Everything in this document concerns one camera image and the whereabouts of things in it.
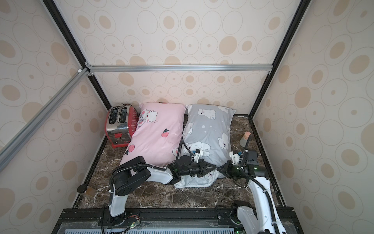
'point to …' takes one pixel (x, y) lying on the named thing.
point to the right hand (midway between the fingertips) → (223, 168)
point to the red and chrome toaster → (121, 122)
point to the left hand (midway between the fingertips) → (220, 170)
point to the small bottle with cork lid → (243, 140)
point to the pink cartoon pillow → (157, 135)
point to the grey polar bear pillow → (207, 127)
